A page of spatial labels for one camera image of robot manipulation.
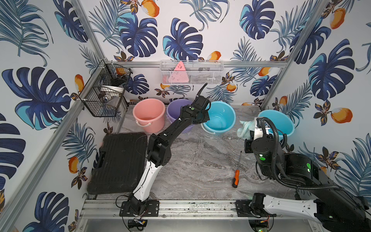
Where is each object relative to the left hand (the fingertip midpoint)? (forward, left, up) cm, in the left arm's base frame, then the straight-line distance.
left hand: (205, 124), depth 99 cm
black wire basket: (-2, +58, +26) cm, 64 cm away
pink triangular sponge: (+17, +19, +26) cm, 36 cm away
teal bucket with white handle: (+7, -12, 0) cm, 14 cm away
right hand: (-26, -16, +30) cm, 42 cm away
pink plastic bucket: (+3, +38, +5) cm, 39 cm away
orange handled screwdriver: (-35, -17, -7) cm, 40 cm away
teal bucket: (+1, -51, +4) cm, 51 cm away
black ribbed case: (-28, +48, -3) cm, 56 cm away
